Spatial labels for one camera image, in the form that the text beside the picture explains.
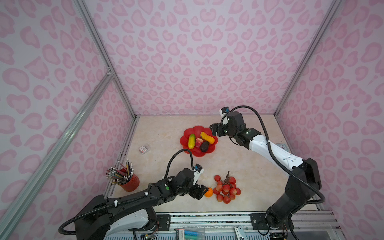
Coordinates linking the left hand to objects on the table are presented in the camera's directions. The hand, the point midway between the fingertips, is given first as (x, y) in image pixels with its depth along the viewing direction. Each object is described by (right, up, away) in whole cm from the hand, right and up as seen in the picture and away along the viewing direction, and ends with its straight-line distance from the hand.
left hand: (204, 184), depth 77 cm
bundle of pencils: (-43, +5, -1) cm, 43 cm away
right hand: (+8, +31, +6) cm, 33 cm away
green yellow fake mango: (-7, +20, +23) cm, 31 cm away
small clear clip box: (-39, +15, +20) cm, 47 cm away
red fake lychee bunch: (+11, -3, +1) cm, 12 cm away
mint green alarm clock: (+54, +17, +22) cm, 60 cm away
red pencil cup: (-37, -1, +1) cm, 37 cm away
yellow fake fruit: (+3, +22, +23) cm, 32 cm away
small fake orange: (+3, -6, +3) cm, 7 cm away
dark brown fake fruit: (+1, +17, +19) cm, 26 cm away
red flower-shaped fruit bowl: (-4, +26, +29) cm, 40 cm away
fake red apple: (-3, +20, +23) cm, 30 cm away
